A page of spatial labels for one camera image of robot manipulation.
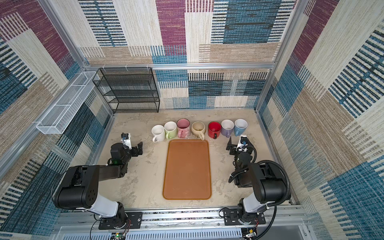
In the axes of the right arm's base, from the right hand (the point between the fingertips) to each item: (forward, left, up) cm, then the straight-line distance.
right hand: (239, 139), depth 89 cm
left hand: (+4, +63, -3) cm, 63 cm away
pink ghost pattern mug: (+11, +33, -1) cm, 34 cm away
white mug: (+11, +49, -6) cm, 51 cm away
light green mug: (+14, +42, -5) cm, 44 cm away
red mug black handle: (+15, +12, -8) cm, 21 cm away
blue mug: (+11, -4, -3) cm, 12 cm away
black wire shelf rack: (+41, +72, +7) cm, 83 cm away
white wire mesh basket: (-1, +90, +22) cm, 93 cm away
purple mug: (+16, +3, -7) cm, 18 cm away
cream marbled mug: (+15, +23, -8) cm, 29 cm away
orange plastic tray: (-16, +31, -11) cm, 37 cm away
